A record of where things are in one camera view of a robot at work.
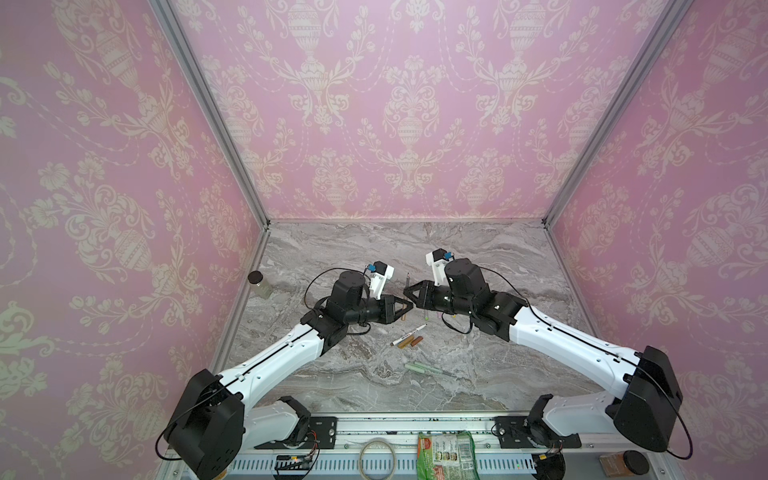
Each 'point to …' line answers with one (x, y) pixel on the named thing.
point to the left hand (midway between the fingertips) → (412, 309)
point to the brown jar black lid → (624, 463)
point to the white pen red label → (406, 336)
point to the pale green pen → (421, 365)
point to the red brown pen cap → (416, 341)
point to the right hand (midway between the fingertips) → (405, 291)
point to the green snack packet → (446, 455)
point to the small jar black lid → (255, 277)
